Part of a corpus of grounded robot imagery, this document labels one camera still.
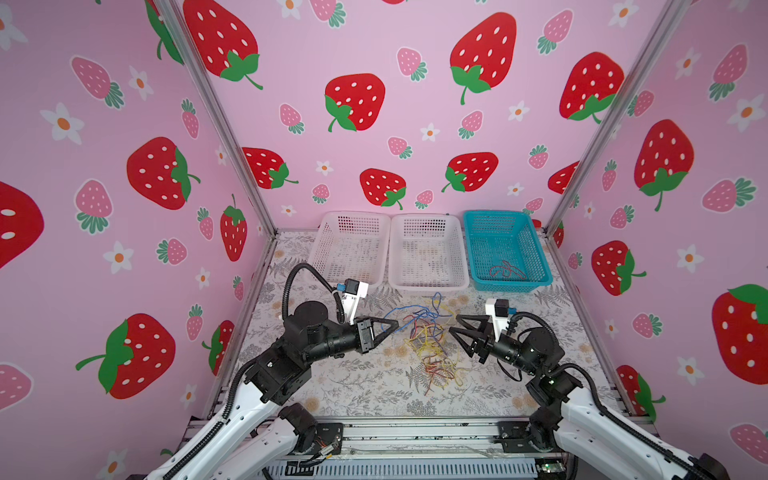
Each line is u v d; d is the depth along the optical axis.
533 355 0.61
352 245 1.16
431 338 0.93
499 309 0.62
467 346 0.67
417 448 0.73
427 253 1.14
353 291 0.58
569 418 0.56
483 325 0.70
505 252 1.15
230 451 0.44
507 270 1.07
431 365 0.86
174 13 0.67
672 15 0.69
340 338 0.55
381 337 0.61
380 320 0.62
